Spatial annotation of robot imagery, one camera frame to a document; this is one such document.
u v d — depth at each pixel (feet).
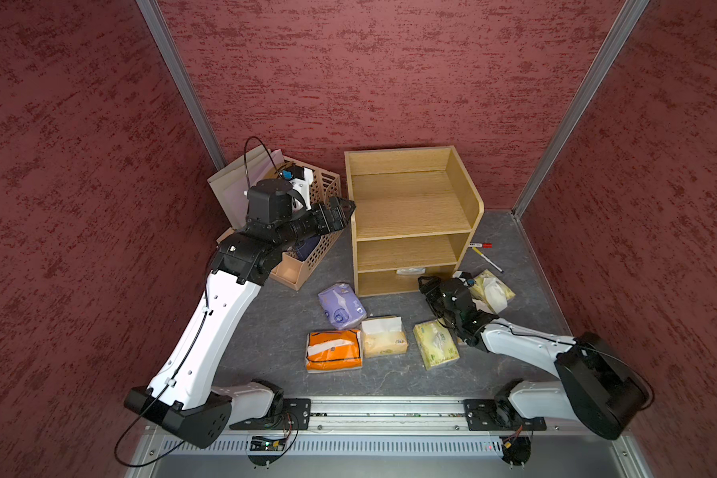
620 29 2.40
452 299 2.15
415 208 2.54
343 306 2.86
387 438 2.34
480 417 2.43
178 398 1.19
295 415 2.46
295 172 1.81
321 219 1.79
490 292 2.96
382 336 2.72
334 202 1.81
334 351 2.54
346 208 1.82
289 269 3.36
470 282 2.65
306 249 3.33
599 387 1.41
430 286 2.66
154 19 2.34
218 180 2.86
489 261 3.48
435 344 2.60
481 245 3.59
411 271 3.12
